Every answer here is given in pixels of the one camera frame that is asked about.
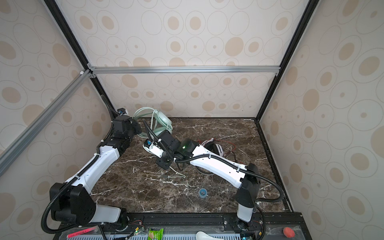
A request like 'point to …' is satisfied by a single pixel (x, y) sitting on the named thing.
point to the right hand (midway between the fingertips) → (158, 158)
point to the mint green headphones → (160, 122)
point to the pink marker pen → (73, 234)
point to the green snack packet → (156, 234)
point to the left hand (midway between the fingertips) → (138, 118)
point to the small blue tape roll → (203, 193)
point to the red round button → (288, 232)
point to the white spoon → (202, 235)
